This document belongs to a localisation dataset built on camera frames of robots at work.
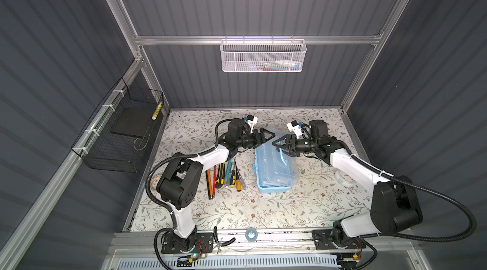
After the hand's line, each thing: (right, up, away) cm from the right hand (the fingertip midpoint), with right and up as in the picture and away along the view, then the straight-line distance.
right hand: (277, 148), depth 80 cm
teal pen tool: (-22, -13, +14) cm, 29 cm away
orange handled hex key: (-31, -18, +9) cm, 37 cm away
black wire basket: (-64, +4, -8) cm, 65 cm away
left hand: (-1, +4, +5) cm, 7 cm away
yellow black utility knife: (-26, -15, +12) cm, 32 cm away
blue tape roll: (-11, -35, -3) cm, 37 cm away
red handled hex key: (-29, -17, +10) cm, 35 cm away
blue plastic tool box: (-2, -8, -5) cm, 10 cm away
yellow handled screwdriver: (-17, -18, +9) cm, 26 cm away
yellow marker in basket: (-52, +16, +2) cm, 55 cm away
